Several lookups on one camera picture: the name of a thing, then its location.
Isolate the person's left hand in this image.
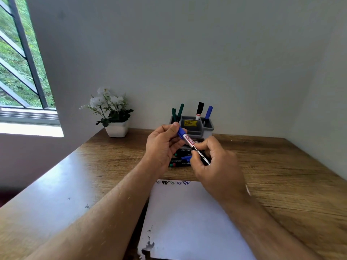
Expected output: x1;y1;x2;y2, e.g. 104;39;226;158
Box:
142;122;188;178

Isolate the person's right hand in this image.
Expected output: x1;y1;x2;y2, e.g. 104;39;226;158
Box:
189;135;251;205

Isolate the pile of assorted markers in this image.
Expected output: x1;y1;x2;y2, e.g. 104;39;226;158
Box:
168;148;193;168

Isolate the blue capped white label marker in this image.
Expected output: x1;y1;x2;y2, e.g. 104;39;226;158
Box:
177;126;211;166

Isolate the white paper sheet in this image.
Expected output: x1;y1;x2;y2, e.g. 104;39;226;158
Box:
137;181;257;260

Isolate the blue capped black marker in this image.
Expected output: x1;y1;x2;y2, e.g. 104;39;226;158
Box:
204;106;214;126

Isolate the person's right forearm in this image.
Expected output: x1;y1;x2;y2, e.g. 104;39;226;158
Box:
221;193;323;260

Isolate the person's left forearm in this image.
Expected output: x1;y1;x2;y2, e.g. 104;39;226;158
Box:
26;162;163;260

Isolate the white square flower pot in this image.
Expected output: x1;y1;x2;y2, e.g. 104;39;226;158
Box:
104;121;129;138

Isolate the grey white desk organizer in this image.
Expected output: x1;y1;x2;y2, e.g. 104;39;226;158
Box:
169;115;215;144

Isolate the artificial white flower plant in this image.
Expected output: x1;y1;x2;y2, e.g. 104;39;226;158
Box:
79;87;134;127

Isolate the window with dark bars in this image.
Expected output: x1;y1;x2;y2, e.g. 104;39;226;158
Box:
0;0;61;125

